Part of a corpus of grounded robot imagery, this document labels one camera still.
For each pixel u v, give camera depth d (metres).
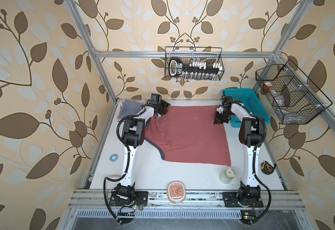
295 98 0.73
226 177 0.74
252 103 1.12
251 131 0.63
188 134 1.01
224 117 0.94
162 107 0.97
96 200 0.77
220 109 1.02
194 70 0.84
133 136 0.64
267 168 0.82
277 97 0.70
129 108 1.08
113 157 0.89
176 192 0.74
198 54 0.91
